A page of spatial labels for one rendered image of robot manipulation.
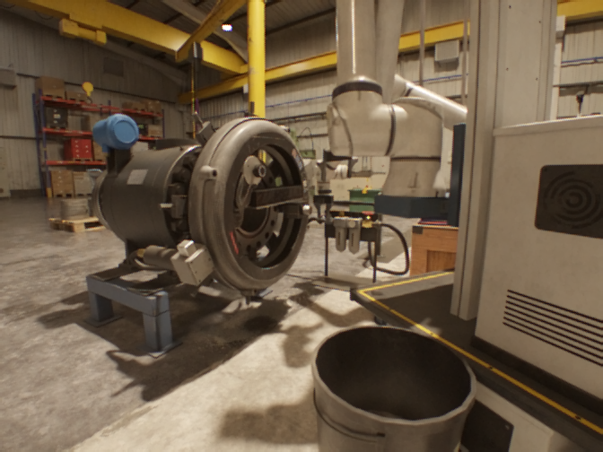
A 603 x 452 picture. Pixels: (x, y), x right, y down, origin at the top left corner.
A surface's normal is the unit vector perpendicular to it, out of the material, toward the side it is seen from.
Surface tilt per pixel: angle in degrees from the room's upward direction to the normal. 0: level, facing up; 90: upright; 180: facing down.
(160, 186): 72
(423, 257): 90
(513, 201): 90
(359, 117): 80
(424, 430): 90
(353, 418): 90
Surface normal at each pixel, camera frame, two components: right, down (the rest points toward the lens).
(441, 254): -0.48, 0.14
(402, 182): -0.58, -0.25
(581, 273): -0.91, 0.07
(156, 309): 0.88, 0.07
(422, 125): 0.00, 0.15
